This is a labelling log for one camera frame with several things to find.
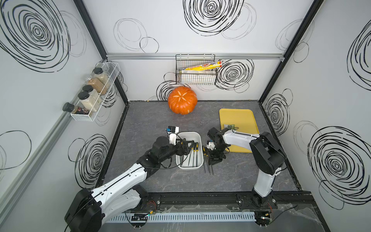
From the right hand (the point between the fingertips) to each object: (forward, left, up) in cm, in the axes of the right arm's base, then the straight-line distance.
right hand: (210, 164), depth 87 cm
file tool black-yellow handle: (+8, +9, +1) cm, 12 cm away
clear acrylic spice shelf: (+48, +66, +34) cm, 89 cm away
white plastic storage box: (+2, +10, 0) cm, 10 cm away
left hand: (+4, +14, +19) cm, 24 cm away
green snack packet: (+26, -16, +2) cm, 31 cm away
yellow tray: (+34, -24, -1) cm, 42 cm away
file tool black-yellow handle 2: (0, +14, +1) cm, 14 cm away
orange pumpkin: (+41, +19, +13) cm, 47 cm away
